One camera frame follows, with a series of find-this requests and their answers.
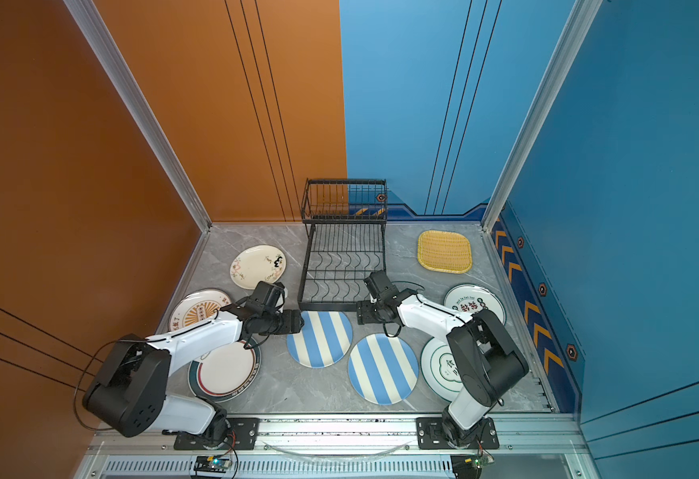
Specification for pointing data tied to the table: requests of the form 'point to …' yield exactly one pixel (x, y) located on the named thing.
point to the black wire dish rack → (348, 241)
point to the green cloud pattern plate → (439, 371)
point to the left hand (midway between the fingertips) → (296, 319)
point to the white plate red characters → (470, 298)
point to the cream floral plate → (259, 262)
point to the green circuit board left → (212, 463)
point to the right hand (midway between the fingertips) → (368, 313)
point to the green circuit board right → (469, 466)
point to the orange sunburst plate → (197, 305)
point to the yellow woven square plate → (444, 251)
